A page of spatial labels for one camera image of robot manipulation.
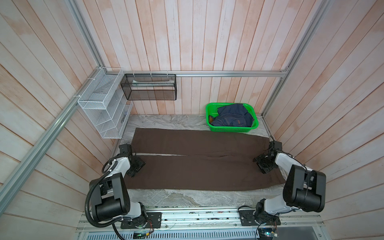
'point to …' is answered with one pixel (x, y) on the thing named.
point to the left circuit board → (139, 235)
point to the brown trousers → (177, 159)
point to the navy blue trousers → (234, 115)
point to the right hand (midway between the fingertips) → (256, 162)
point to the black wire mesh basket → (149, 86)
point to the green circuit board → (265, 233)
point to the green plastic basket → (212, 110)
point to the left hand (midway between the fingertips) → (141, 168)
